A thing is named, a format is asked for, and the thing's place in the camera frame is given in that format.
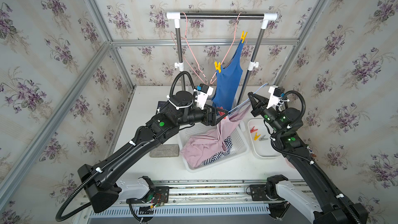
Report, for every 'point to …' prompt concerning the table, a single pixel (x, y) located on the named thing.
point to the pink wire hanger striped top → (187, 55)
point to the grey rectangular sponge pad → (166, 150)
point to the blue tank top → (228, 83)
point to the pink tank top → (205, 143)
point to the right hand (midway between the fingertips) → (253, 94)
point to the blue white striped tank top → (228, 142)
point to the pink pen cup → (289, 163)
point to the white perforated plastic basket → (236, 131)
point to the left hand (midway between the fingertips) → (224, 111)
